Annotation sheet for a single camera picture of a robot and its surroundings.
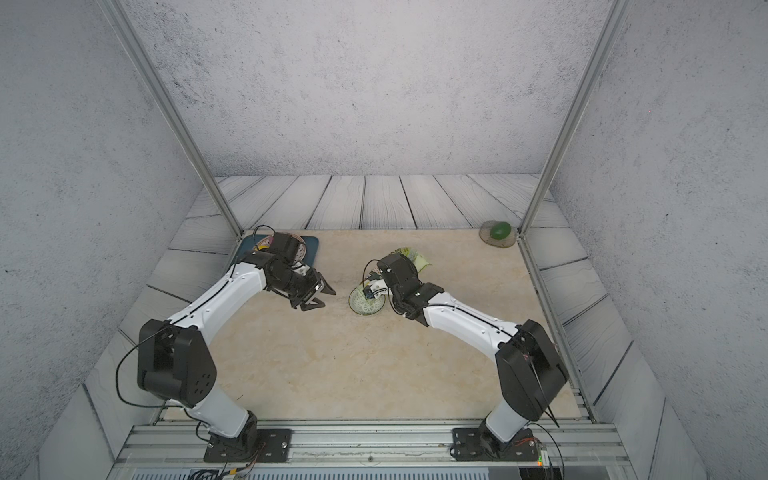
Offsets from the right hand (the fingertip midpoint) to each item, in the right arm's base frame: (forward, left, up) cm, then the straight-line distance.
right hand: (408, 257), depth 84 cm
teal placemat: (+25, +63, -21) cm, 71 cm away
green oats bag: (-4, -3, +3) cm, 5 cm away
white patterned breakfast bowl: (-3, +15, -21) cm, 26 cm away
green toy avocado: (+29, -36, -18) cm, 49 cm away
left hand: (-9, +20, -5) cm, 22 cm away
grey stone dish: (+30, -31, -22) cm, 48 cm away
